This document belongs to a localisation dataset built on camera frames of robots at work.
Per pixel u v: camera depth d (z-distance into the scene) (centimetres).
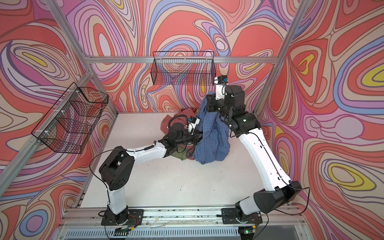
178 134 68
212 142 82
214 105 59
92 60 88
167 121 111
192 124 73
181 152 77
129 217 72
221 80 55
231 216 75
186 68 96
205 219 74
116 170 49
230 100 47
